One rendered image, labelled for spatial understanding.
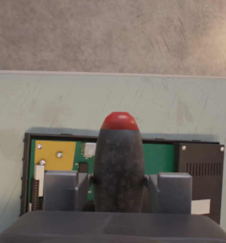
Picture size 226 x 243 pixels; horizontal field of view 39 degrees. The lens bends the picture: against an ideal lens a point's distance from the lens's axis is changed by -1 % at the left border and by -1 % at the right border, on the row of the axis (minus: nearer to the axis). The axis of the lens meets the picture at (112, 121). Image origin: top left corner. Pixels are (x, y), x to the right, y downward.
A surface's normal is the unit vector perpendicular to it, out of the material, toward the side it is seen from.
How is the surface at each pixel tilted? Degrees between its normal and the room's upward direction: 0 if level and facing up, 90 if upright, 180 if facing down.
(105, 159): 62
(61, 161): 0
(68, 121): 0
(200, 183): 0
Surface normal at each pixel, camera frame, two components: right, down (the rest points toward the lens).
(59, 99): 0.48, 0.00
